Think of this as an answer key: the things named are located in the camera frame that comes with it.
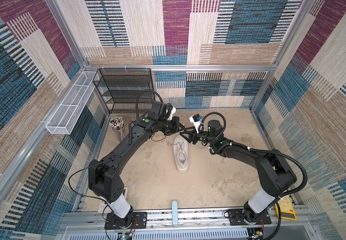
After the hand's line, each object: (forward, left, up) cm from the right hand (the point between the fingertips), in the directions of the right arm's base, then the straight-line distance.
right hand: (182, 133), depth 84 cm
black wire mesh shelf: (+40, +42, +1) cm, 58 cm away
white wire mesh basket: (+15, +72, 0) cm, 74 cm away
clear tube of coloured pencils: (+8, +38, 0) cm, 39 cm away
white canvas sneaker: (-5, +1, -11) cm, 12 cm away
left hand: (-2, -2, +9) cm, 9 cm away
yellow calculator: (-36, -50, -17) cm, 64 cm away
